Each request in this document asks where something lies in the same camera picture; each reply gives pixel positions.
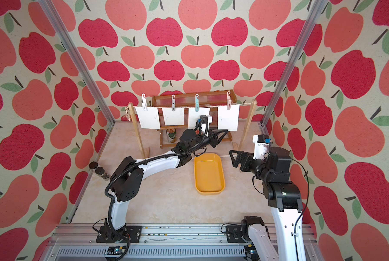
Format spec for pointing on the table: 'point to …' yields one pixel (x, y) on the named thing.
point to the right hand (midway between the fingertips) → (240, 156)
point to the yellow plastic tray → (209, 176)
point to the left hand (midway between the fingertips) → (228, 134)
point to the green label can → (171, 135)
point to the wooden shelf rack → (181, 130)
